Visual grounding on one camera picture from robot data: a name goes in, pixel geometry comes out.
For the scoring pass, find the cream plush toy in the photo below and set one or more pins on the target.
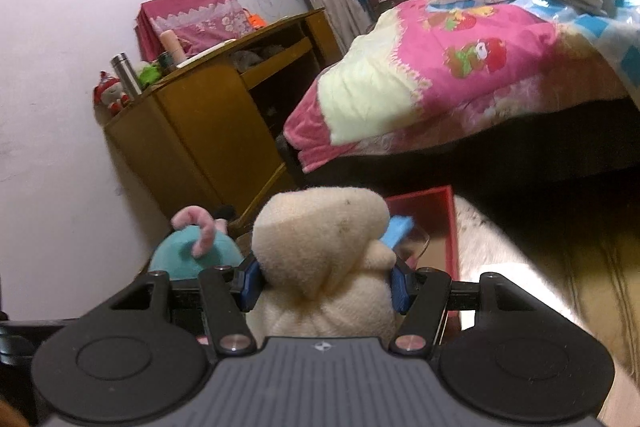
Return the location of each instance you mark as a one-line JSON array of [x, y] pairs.
[[325, 257]]

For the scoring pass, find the floral tablecloth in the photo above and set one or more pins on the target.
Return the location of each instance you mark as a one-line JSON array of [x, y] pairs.
[[492, 247]]

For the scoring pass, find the wooden cabinet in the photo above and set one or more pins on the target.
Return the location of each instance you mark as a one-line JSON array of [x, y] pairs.
[[200, 132]]

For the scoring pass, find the orange toy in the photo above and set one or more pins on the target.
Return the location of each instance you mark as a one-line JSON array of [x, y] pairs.
[[256, 20]]

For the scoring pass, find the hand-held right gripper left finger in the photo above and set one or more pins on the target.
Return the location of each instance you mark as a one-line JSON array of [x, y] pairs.
[[248, 286]]

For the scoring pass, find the light blue sponge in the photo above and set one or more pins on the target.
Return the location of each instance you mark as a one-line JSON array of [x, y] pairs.
[[397, 232]]

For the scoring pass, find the pink cartoon quilt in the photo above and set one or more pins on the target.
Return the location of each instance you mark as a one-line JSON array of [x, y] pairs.
[[450, 72]]

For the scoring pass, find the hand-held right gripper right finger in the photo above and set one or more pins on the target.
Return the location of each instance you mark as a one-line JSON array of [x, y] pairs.
[[400, 291]]

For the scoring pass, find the red santa plush toy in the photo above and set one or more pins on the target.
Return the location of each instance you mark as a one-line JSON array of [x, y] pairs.
[[111, 94]]

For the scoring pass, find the steel thermos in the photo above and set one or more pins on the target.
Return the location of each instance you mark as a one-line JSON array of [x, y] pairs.
[[126, 74]]

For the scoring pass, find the pink lace cloth cover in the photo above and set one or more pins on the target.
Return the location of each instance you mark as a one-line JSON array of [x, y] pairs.
[[200, 14]]

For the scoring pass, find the beige cup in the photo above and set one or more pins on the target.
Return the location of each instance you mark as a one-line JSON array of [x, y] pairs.
[[170, 44]]

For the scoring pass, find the red cardboard box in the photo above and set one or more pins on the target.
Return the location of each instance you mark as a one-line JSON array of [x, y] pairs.
[[440, 227]]

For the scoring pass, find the teal and pink plush doll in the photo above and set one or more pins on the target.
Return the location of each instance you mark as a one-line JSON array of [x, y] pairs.
[[185, 257]]

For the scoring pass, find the green toy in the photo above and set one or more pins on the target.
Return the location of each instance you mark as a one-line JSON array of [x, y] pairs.
[[149, 74]]

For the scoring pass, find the grey cloth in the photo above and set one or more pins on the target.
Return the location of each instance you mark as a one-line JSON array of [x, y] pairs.
[[255, 57]]

